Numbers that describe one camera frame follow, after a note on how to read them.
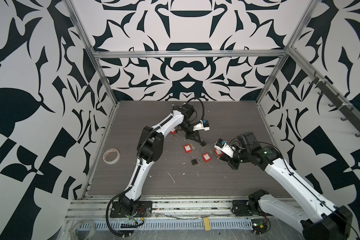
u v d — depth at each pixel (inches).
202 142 35.0
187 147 37.0
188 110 29.2
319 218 15.4
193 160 35.5
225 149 26.5
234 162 26.2
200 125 32.1
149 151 23.7
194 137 33.2
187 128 32.1
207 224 27.5
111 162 35.0
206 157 35.8
